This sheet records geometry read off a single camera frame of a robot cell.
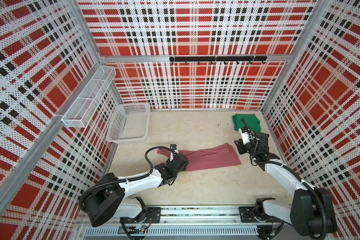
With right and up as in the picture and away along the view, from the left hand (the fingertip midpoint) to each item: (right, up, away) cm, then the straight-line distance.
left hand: (180, 161), depth 87 cm
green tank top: (+52, +25, +24) cm, 62 cm away
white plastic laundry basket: (-42, +22, +28) cm, 55 cm away
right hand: (+35, +12, 0) cm, 37 cm away
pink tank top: (+24, +1, +9) cm, 26 cm away
